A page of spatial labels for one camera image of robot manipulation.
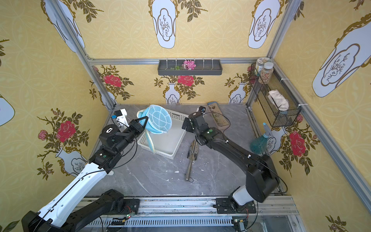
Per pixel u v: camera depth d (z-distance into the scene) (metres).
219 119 1.09
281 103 0.68
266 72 0.80
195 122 0.63
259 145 1.00
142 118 0.68
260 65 0.85
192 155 0.93
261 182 0.42
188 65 0.88
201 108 0.74
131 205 0.73
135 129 0.61
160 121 0.76
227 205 0.73
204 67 0.92
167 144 1.00
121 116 0.62
